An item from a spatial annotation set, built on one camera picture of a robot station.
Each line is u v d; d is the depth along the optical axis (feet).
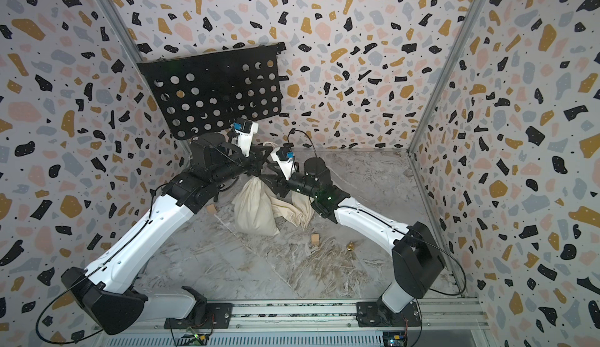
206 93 2.40
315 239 2.92
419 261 1.44
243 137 1.89
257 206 2.57
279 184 2.12
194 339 2.31
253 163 1.96
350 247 2.88
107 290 1.25
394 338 2.35
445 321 2.42
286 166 2.09
